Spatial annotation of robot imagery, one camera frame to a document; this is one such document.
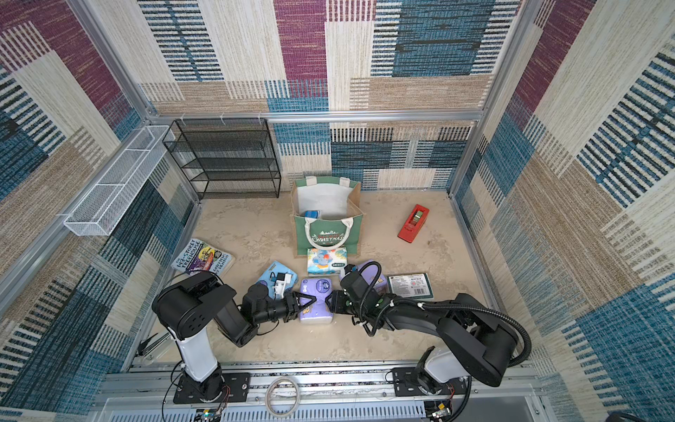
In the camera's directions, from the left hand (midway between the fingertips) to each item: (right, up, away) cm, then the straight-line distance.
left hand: (316, 303), depth 85 cm
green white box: (+32, +5, +2) cm, 32 cm away
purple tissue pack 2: (+16, +11, -7) cm, 21 cm away
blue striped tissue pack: (-2, +29, +17) cm, 33 cm away
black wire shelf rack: (-40, +52, +26) cm, 70 cm away
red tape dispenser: (+36, +25, +19) cm, 48 cm away
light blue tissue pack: (-15, +8, +3) cm, 17 cm away
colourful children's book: (-44, +13, +14) cm, 48 cm away
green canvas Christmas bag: (+7, +33, +18) cm, 38 cm away
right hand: (+6, -1, +2) cm, 6 cm away
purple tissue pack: (+1, -2, -3) cm, 4 cm away
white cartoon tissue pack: (+2, +12, +7) cm, 14 cm away
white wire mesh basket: (-56, +32, -11) cm, 65 cm away
